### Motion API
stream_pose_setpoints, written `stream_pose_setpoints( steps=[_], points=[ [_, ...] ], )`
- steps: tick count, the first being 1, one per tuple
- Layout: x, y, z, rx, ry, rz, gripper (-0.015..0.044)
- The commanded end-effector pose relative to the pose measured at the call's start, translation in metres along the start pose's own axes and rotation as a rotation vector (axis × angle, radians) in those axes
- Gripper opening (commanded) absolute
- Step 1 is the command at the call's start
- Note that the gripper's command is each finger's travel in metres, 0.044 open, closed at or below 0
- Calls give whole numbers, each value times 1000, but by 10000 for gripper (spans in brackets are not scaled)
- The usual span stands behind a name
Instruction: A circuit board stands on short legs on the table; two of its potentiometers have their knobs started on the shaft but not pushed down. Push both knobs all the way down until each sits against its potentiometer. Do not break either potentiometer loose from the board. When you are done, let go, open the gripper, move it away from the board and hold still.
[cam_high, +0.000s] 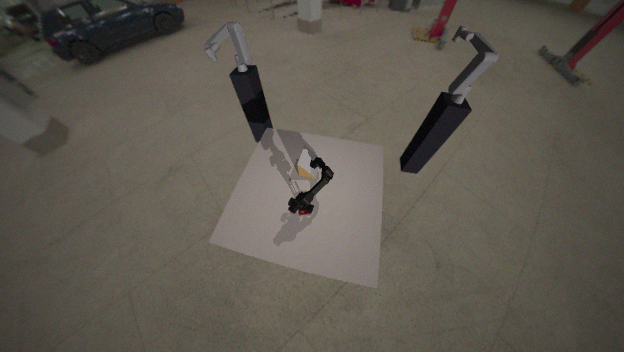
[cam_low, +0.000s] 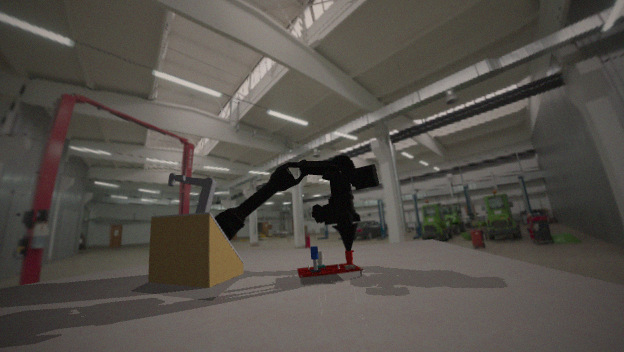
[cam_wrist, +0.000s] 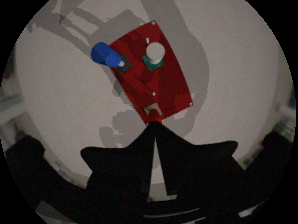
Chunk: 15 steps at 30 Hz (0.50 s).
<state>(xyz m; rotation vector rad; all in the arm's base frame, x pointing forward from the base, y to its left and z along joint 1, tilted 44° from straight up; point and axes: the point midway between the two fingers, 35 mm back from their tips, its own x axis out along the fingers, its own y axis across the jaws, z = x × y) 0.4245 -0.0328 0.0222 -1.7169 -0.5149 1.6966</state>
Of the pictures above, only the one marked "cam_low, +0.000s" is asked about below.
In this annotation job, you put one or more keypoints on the red circuit board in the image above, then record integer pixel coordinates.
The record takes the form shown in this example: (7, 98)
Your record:
(321, 270)

